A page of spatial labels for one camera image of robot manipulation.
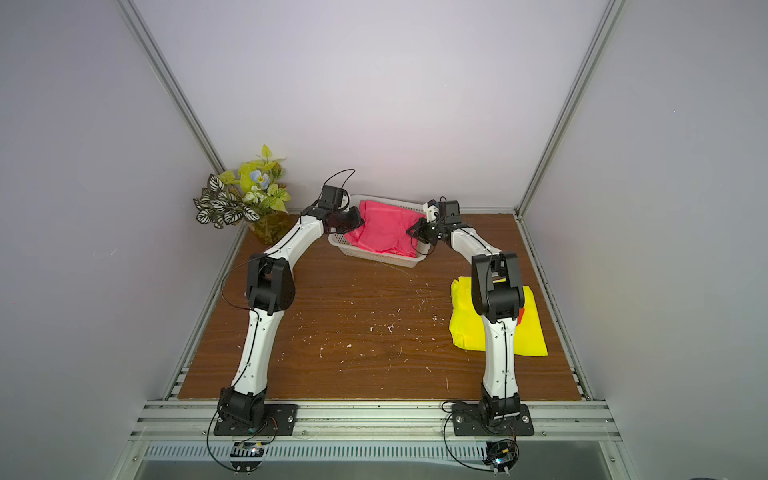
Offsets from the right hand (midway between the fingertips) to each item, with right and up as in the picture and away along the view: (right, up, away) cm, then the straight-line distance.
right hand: (409, 226), depth 101 cm
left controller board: (-42, -57, -29) cm, 76 cm away
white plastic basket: (-25, -5, -1) cm, 25 cm away
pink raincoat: (-8, -1, +2) cm, 9 cm away
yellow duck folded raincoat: (+17, -31, -14) cm, 38 cm away
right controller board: (+20, -56, -31) cm, 67 cm away
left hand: (-14, +3, +3) cm, 15 cm away
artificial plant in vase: (-51, +10, -6) cm, 53 cm away
